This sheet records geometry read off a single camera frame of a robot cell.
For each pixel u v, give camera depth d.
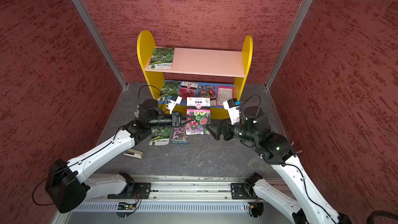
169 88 0.99
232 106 0.53
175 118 0.61
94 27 0.87
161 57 0.78
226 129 0.52
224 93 0.97
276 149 0.41
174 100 0.66
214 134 0.54
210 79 1.22
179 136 0.92
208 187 0.76
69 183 0.38
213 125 0.53
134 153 0.83
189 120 0.67
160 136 0.92
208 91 0.98
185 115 0.67
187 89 1.00
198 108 0.70
